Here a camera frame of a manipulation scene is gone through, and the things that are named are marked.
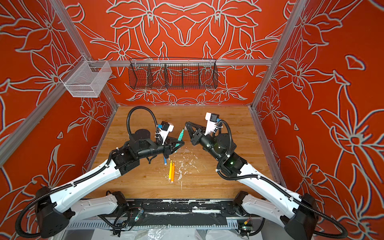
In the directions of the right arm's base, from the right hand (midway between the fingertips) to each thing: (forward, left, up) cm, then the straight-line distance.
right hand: (183, 124), depth 60 cm
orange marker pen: (-7, +8, -36) cm, 38 cm away
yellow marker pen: (-5, +10, -37) cm, 38 cm away
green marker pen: (-2, +2, -6) cm, 6 cm away
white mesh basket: (+42, +63, -5) cm, 76 cm away
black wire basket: (+50, +9, -7) cm, 52 cm away
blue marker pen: (+1, +13, -37) cm, 40 cm away
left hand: (-3, +1, -8) cm, 9 cm away
